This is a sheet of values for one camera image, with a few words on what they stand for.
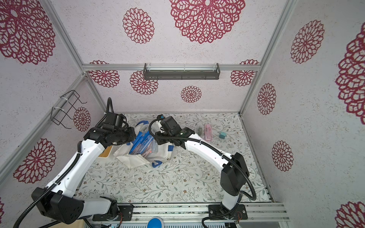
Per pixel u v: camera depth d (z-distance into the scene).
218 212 0.72
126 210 0.75
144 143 0.95
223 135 1.06
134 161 0.85
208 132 1.07
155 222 0.70
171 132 0.59
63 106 0.76
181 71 0.92
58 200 0.37
